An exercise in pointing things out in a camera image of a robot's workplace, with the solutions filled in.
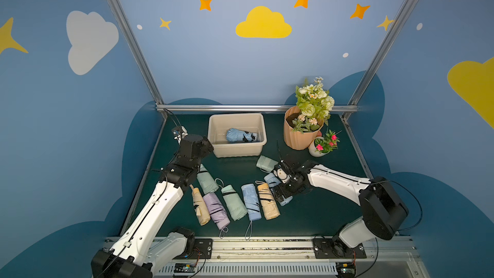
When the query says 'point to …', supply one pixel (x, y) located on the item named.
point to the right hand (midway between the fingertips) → (285, 191)
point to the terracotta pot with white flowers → (304, 121)
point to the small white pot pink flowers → (322, 145)
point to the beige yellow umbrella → (268, 203)
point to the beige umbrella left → (200, 206)
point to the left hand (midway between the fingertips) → (197, 140)
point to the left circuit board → (184, 267)
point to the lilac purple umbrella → (219, 213)
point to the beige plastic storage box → (253, 123)
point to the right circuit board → (345, 269)
